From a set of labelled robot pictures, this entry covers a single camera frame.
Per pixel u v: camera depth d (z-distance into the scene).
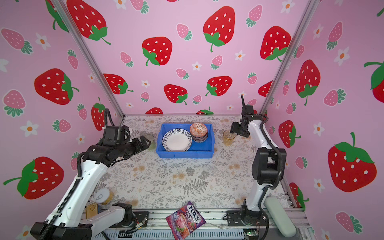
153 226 0.73
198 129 1.01
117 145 0.54
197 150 1.00
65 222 0.37
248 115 0.72
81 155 0.47
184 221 0.72
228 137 1.04
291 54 0.84
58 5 0.67
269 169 0.51
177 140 1.02
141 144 0.66
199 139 0.95
